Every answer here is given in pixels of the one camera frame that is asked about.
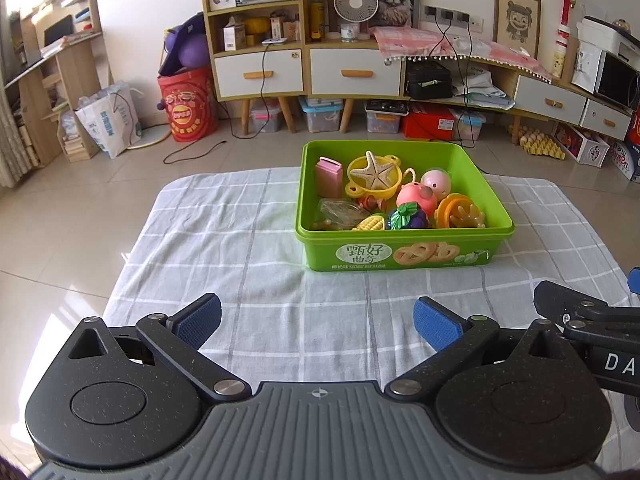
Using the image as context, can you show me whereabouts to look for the yellow toy corn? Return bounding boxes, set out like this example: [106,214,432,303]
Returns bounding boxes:
[351,213,390,232]

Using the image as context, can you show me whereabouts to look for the black white microwave oven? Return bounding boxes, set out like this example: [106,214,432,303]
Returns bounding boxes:
[592,50,640,111]

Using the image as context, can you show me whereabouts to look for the beige starfish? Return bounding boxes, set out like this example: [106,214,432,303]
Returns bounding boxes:
[350,150,393,191]

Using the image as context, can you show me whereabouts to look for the white red open carton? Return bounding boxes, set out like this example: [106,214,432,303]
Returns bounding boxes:
[552,122,611,165]

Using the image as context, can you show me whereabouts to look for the white round fan base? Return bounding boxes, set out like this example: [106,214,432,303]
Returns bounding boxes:
[125,122,171,150]

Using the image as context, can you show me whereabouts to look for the grey checkered table cloth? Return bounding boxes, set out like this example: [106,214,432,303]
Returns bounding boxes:
[102,165,640,471]

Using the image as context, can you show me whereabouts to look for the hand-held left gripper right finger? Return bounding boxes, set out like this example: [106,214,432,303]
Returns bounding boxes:
[384,296,569,404]

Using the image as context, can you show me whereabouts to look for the white printed plastic bag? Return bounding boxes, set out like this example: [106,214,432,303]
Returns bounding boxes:
[452,62,516,111]

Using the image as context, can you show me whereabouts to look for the clear storage box pink contents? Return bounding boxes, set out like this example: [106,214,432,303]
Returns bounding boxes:
[250,100,282,133]

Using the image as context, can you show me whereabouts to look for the small white desk fan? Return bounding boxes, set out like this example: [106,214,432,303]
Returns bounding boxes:
[333,0,378,43]

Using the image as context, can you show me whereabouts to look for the framed cartoon drawing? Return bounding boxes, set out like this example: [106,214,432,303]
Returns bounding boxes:
[492,0,542,61]

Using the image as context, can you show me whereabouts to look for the clear plastic tray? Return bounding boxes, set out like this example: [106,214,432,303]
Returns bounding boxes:
[316,197,368,231]

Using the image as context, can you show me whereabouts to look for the clear storage box pastel contents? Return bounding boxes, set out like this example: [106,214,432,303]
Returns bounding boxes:
[452,110,487,142]

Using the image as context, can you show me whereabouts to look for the flat red box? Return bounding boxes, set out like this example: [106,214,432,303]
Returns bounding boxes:
[401,102,458,141]

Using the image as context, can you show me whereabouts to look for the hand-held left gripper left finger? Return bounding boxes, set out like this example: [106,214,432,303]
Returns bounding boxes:
[69,292,252,404]

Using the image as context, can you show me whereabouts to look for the yellow egg trays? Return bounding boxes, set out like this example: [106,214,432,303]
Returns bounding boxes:
[507,122,567,161]

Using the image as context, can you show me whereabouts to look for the clear storage box blue lid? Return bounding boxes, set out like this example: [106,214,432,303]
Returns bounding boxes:
[298,96,344,133]

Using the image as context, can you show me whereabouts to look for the white printer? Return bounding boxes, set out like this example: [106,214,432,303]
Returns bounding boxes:
[577,16,640,58]

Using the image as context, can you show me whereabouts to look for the purple toy grapes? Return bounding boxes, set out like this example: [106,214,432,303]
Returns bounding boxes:
[385,201,431,231]

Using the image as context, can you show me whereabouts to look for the pink toy pig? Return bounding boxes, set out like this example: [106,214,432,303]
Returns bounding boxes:
[396,166,435,211]

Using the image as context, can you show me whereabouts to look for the black bag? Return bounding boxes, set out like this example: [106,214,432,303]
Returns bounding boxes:
[405,58,453,101]

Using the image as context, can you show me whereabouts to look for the wooden shelf cabinet white drawer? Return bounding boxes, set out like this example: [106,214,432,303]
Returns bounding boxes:
[198,0,307,136]

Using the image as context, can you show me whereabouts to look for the stack of books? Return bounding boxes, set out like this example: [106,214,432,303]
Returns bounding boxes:
[59,110,101,163]

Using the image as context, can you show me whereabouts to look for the pink rectangular toy box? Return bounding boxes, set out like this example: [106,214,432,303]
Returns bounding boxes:
[315,156,344,198]

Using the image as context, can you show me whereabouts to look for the white printed paper bag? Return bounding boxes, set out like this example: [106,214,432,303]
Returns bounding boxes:
[75,80,142,159]

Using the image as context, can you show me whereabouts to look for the pink ball toy clear dome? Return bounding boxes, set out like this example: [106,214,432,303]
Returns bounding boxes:
[420,169,453,201]

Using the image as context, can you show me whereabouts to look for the pink checkered cloth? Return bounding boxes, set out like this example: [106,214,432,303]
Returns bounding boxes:
[374,26,553,85]

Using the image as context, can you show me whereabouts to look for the wooden desk with shelves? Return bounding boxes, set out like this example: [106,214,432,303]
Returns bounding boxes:
[0,0,113,171]

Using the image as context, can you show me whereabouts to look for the green plastic cookie box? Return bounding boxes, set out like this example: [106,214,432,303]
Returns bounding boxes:
[294,140,516,272]

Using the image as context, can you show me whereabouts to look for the white blue printed box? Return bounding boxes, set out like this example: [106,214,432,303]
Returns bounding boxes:
[607,142,640,183]

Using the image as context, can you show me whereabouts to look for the clear storage box black lid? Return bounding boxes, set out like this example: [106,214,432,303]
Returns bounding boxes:
[365,99,403,134]

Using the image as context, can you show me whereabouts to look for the orange toy fruit green leaves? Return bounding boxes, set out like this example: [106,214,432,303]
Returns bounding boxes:
[433,192,481,229]

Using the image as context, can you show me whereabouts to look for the purple plush toy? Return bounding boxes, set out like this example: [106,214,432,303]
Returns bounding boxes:
[158,12,207,77]

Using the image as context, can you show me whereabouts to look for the framed cat picture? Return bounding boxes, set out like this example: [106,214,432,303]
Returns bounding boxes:
[366,0,422,28]

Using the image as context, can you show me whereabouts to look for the wooden stand white drawers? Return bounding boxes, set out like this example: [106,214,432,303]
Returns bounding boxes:
[302,42,633,143]

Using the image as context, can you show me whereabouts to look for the white wall power outlets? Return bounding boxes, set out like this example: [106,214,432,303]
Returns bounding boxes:
[424,5,485,33]

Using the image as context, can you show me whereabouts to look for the beige curtain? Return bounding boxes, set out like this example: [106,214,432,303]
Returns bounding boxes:
[0,95,36,188]

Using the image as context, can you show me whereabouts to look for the yellow toy pot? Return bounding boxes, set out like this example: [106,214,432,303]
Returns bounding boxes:
[345,152,402,198]

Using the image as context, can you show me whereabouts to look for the red printed bucket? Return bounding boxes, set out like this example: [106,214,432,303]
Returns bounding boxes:
[156,66,219,144]

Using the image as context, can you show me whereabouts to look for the black floor cable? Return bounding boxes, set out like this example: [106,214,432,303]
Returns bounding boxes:
[163,139,224,165]

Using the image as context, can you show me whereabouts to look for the black device cable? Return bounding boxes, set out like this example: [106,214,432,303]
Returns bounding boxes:
[230,42,268,138]

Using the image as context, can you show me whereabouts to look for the tall white printed cup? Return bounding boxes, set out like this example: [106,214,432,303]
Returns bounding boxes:
[551,22,571,79]

